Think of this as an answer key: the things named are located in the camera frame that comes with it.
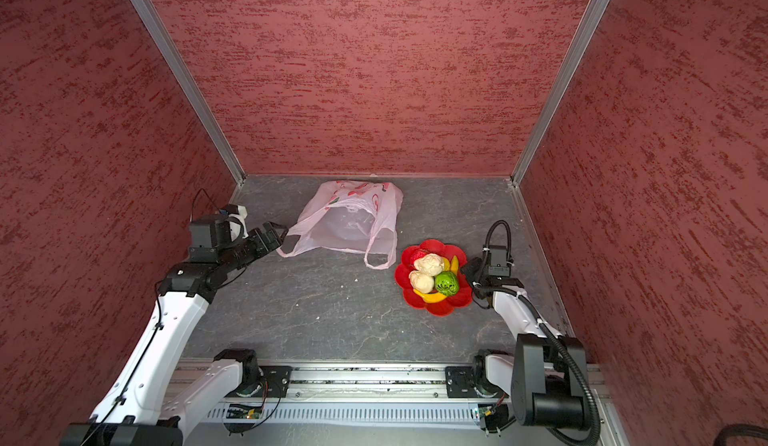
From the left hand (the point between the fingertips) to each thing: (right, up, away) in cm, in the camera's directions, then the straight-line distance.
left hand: (277, 241), depth 76 cm
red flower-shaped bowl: (+44, -21, +9) cm, 49 cm away
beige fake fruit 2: (+41, -7, +8) cm, 42 cm away
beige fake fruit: (+39, -13, +10) cm, 42 cm away
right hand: (+52, -12, +14) cm, 55 cm away
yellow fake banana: (+42, -18, +10) cm, 47 cm away
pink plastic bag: (+15, +5, +30) cm, 34 cm away
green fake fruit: (+46, -12, +6) cm, 48 cm away
